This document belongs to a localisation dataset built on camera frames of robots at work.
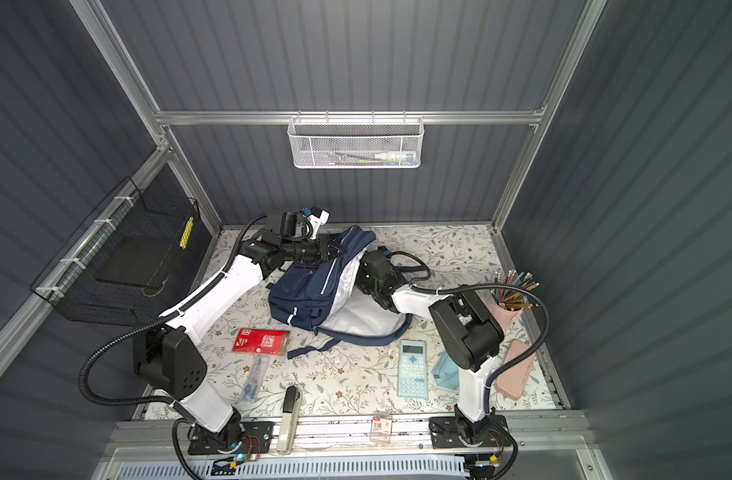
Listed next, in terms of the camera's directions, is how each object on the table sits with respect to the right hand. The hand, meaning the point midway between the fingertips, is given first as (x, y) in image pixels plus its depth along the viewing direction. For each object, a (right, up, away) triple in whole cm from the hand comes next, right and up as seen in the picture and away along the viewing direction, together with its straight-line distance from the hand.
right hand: (346, 269), depth 93 cm
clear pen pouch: (-24, -30, -11) cm, 40 cm away
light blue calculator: (+19, -27, -11) cm, 35 cm away
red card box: (-25, -21, -4) cm, 33 cm away
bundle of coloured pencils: (+50, -9, -5) cm, 51 cm away
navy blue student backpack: (-3, -7, -17) cm, 19 cm away
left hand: (+2, +6, -15) cm, 16 cm away
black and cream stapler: (-12, -38, -21) cm, 45 cm away
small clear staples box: (+11, -38, -20) cm, 44 cm away
